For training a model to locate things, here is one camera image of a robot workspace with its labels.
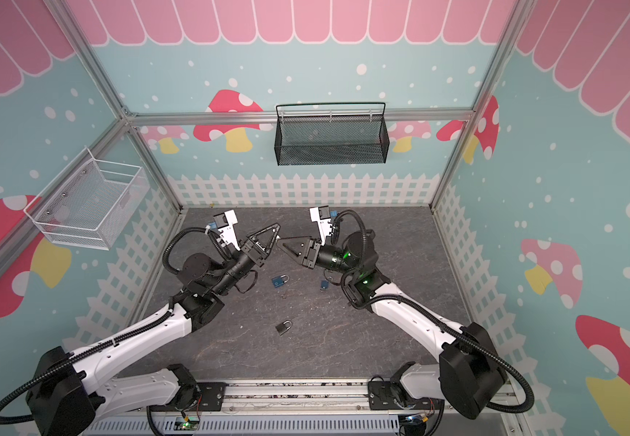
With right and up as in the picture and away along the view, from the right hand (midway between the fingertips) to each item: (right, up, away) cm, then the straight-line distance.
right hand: (278, 246), depth 62 cm
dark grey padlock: (-2, -27, +25) cm, 37 cm away
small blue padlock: (+11, -15, +35) cm, 40 cm away
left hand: (+1, +3, +2) cm, 4 cm away
